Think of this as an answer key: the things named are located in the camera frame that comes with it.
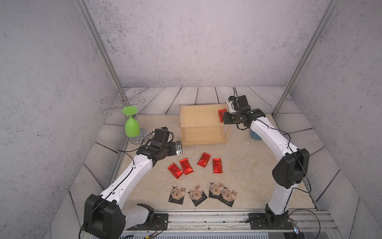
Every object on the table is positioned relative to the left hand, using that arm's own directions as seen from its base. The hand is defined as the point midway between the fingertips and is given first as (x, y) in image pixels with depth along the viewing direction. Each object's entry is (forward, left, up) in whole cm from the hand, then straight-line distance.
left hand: (177, 147), depth 82 cm
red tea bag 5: (+19, -26, +6) cm, 33 cm away
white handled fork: (+13, -46, -15) cm, 51 cm away
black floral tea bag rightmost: (-21, -27, -16) cm, 38 cm away
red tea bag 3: (+1, -15, -15) cm, 21 cm away
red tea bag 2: (-4, -4, -15) cm, 16 cm away
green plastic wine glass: (+9, +25, +7) cm, 27 cm away
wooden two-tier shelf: (+13, -13, +4) cm, 19 cm away
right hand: (+15, -27, +8) cm, 32 cm away
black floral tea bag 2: (-18, -21, -16) cm, 32 cm away
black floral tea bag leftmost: (-19, +1, -16) cm, 25 cm away
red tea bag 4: (-3, -23, -15) cm, 28 cm away
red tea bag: (-7, +2, -15) cm, 16 cm away
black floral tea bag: (-20, -10, -16) cm, 28 cm away
